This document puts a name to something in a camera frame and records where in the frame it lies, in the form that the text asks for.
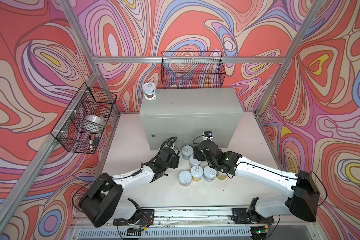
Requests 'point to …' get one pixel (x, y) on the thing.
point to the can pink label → (185, 178)
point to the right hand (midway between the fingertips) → (201, 151)
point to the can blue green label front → (209, 174)
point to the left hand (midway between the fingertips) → (175, 154)
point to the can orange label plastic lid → (221, 175)
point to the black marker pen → (90, 143)
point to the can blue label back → (187, 151)
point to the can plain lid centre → (193, 162)
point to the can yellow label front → (196, 172)
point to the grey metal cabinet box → (186, 113)
